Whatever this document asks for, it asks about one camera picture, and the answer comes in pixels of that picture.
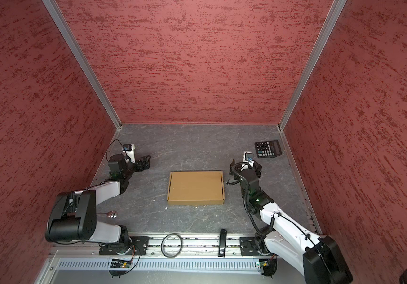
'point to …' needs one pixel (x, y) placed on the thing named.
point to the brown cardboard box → (196, 187)
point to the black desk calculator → (268, 148)
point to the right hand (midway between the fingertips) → (241, 163)
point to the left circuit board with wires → (116, 263)
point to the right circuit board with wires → (270, 266)
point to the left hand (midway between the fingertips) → (143, 158)
